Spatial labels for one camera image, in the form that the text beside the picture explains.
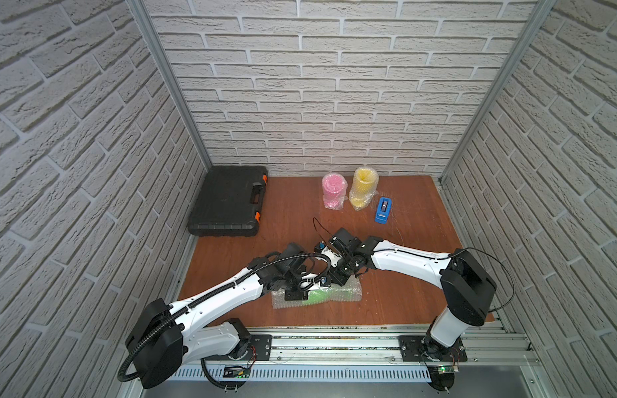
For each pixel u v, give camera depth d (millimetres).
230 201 1010
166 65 813
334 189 974
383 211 1033
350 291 775
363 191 1018
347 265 715
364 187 992
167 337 392
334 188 974
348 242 681
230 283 501
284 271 608
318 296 775
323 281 658
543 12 691
